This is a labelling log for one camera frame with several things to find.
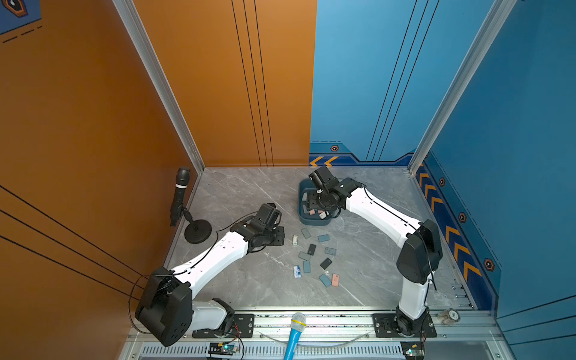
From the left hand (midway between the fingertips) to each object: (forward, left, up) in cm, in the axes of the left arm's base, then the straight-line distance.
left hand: (282, 232), depth 85 cm
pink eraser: (+14, -12, -7) cm, 20 cm away
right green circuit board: (-35, -44, -11) cm, 57 cm away
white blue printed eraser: (-12, -6, -9) cm, 16 cm away
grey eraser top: (+6, -9, -10) cm, 15 cm away
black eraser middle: (-2, -12, -10) cm, 16 cm away
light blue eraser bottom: (-15, -16, -9) cm, 24 cm away
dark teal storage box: (+12, -11, -8) cm, 18 cm away
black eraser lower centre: (-8, -17, -9) cm, 21 cm away
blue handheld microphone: (-29, -6, -6) cm, 31 cm away
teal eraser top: (+3, -17, -10) cm, 20 cm away
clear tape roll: (-27, -54, -3) cm, 60 cm away
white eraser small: (+1, -5, -9) cm, 10 cm away
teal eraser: (-9, -10, -10) cm, 17 cm away
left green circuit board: (-36, +17, -11) cm, 41 cm away
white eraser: (+13, -17, -7) cm, 22 cm away
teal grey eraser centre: (-3, -19, -9) cm, 22 cm away
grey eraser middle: (-5, -9, -10) cm, 14 cm away
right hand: (+10, -12, +6) cm, 17 cm away
